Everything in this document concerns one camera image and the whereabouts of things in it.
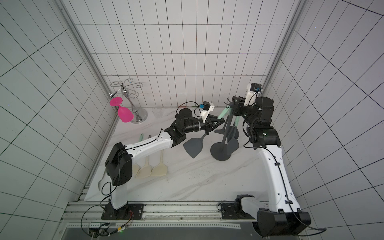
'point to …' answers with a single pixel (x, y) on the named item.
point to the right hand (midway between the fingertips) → (237, 96)
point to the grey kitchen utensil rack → (222, 151)
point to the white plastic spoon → (99, 182)
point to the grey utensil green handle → (194, 146)
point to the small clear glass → (157, 112)
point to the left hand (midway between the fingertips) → (222, 122)
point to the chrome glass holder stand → (140, 115)
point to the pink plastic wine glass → (126, 115)
